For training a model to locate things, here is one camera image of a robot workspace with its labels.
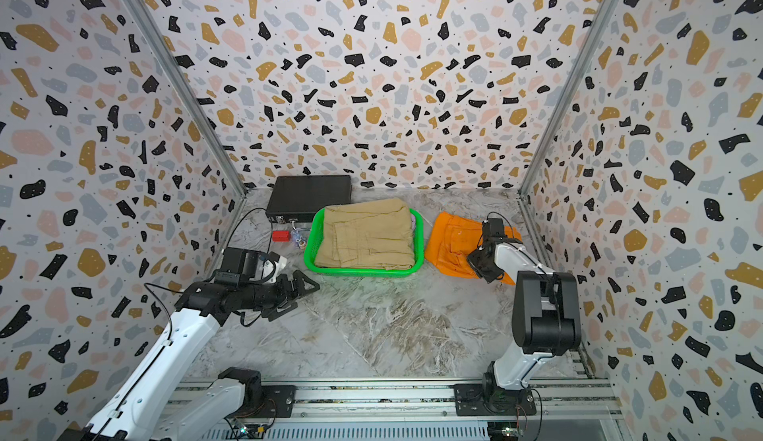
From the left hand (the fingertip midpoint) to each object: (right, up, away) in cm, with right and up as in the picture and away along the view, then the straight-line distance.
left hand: (310, 293), depth 74 cm
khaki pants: (+13, +13, +26) cm, 32 cm away
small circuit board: (-14, -32, -4) cm, 35 cm away
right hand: (+47, +4, +22) cm, 52 cm away
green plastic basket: (-6, +13, +24) cm, 28 cm away
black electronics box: (-18, +27, +46) cm, 56 cm away
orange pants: (+40, +11, +29) cm, 51 cm away
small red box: (-21, +12, +35) cm, 42 cm away
